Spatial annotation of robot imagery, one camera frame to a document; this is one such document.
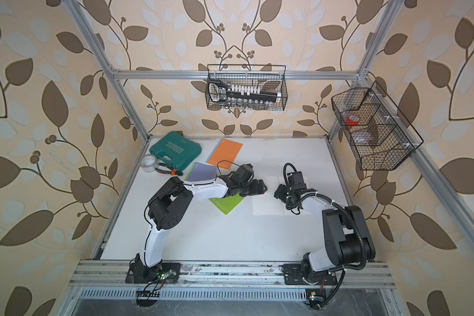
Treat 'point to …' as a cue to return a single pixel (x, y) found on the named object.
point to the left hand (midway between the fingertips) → (259, 186)
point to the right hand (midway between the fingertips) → (280, 195)
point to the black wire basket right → (380, 135)
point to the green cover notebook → (227, 205)
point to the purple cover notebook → (200, 172)
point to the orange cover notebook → (224, 153)
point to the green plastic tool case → (176, 148)
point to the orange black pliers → (174, 172)
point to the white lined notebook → (267, 204)
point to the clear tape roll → (149, 162)
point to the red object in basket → (353, 120)
